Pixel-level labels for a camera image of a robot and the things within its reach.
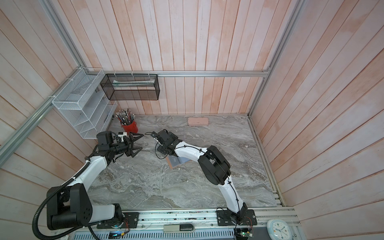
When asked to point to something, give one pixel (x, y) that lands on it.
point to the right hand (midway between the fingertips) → (166, 139)
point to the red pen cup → (132, 127)
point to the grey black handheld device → (176, 228)
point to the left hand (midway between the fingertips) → (143, 142)
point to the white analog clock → (278, 229)
